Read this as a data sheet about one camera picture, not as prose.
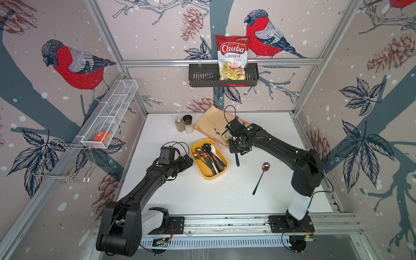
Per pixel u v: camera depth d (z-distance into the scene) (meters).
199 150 0.98
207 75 0.95
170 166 0.67
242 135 0.62
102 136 0.67
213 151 0.98
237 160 0.83
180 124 1.04
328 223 0.75
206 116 1.17
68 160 0.57
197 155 0.95
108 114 0.78
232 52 0.82
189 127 1.07
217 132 1.08
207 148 0.98
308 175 0.47
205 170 0.92
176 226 0.73
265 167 0.92
